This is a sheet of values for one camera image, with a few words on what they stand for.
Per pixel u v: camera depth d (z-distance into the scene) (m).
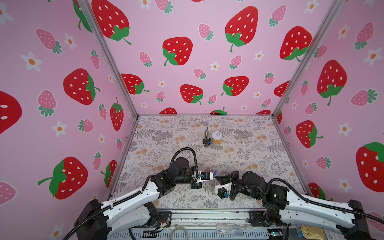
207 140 1.04
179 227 0.72
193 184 0.60
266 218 0.66
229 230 0.70
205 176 0.58
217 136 1.01
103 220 0.41
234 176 0.60
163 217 0.75
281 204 0.51
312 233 0.67
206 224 0.73
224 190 0.56
